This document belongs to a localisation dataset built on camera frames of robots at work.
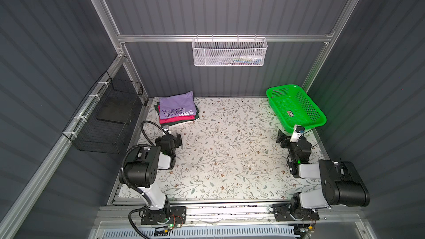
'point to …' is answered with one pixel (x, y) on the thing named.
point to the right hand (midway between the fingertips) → (291, 132)
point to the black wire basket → (100, 120)
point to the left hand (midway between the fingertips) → (167, 135)
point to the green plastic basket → (294, 107)
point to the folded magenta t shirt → (169, 120)
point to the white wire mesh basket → (229, 52)
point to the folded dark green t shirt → (157, 111)
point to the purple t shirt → (182, 104)
